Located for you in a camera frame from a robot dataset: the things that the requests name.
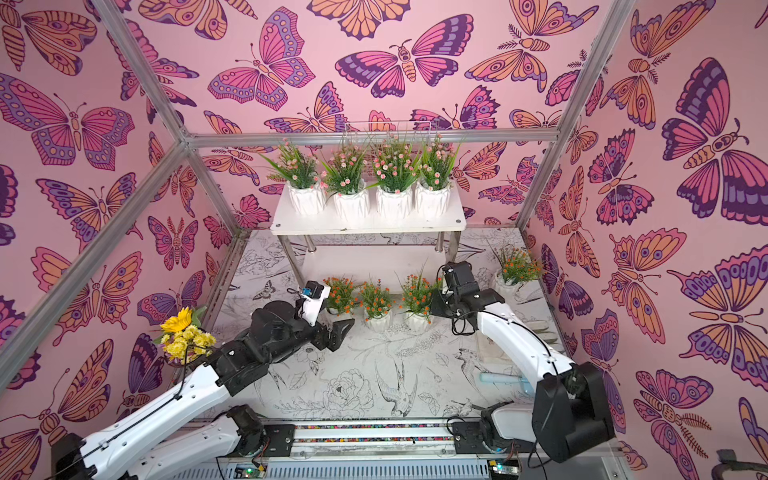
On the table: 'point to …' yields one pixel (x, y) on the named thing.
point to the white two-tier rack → (381, 252)
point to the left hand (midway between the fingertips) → (343, 310)
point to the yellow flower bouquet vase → (183, 342)
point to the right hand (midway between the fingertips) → (435, 301)
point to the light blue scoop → (503, 378)
